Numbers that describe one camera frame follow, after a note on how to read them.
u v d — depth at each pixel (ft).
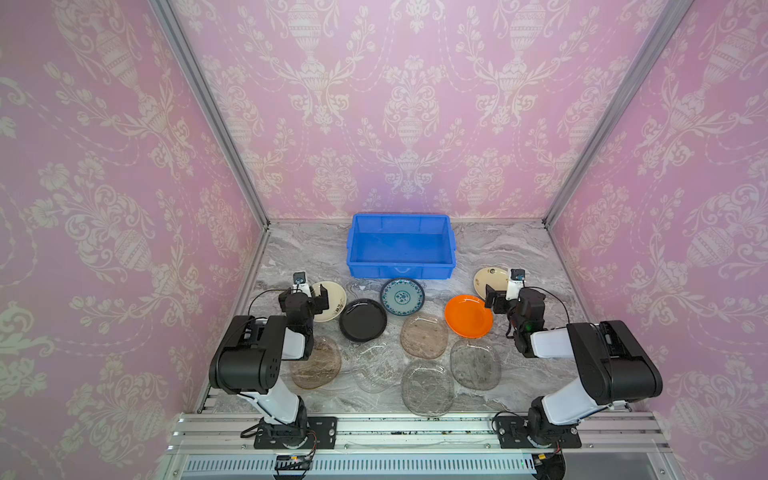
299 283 2.66
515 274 2.68
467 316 3.06
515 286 2.71
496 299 2.84
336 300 3.19
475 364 2.80
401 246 3.68
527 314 2.40
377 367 2.79
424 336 2.95
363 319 3.04
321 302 2.96
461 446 2.42
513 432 2.40
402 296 3.27
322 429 2.47
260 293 3.37
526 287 2.77
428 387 2.67
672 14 2.26
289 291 2.84
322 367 2.79
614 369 1.52
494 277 3.40
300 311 2.41
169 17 2.31
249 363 1.53
